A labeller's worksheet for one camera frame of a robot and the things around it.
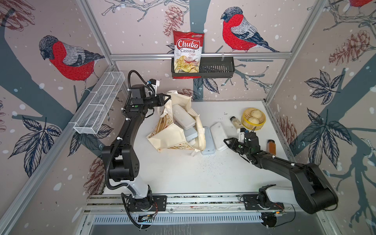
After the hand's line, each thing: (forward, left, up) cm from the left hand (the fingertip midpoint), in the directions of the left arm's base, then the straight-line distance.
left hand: (172, 93), depth 81 cm
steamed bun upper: (+6, -58, -25) cm, 63 cm away
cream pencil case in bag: (-3, -4, -17) cm, 17 cm away
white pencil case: (-9, -29, -29) cm, 42 cm away
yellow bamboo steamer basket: (+9, -52, -31) cm, 61 cm away
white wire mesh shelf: (-7, +40, -2) cm, 41 cm away
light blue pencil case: (-19, -22, -29) cm, 41 cm away
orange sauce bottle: (-17, -63, -31) cm, 72 cm away
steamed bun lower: (+1, -54, -26) cm, 60 cm away
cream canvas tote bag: (-20, +2, -11) cm, 23 cm away
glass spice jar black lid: (+1, -43, -29) cm, 52 cm away
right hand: (-16, -31, -25) cm, 43 cm away
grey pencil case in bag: (-16, -10, -17) cm, 26 cm away
